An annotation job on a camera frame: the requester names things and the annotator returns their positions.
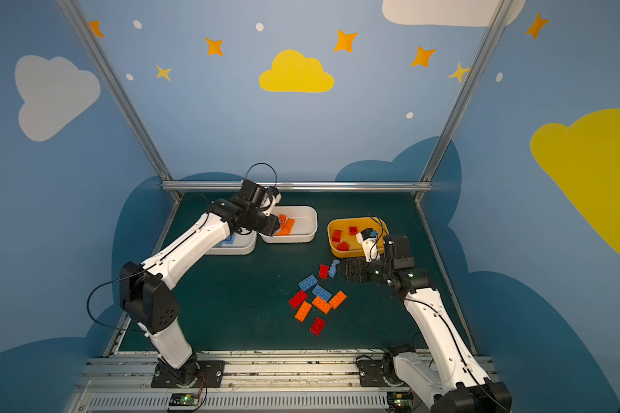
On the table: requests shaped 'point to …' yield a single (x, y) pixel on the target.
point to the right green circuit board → (399, 402)
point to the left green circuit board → (184, 399)
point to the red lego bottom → (317, 327)
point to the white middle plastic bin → (304, 230)
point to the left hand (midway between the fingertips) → (274, 220)
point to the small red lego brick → (337, 236)
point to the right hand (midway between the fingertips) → (354, 262)
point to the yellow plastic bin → (342, 235)
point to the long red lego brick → (298, 298)
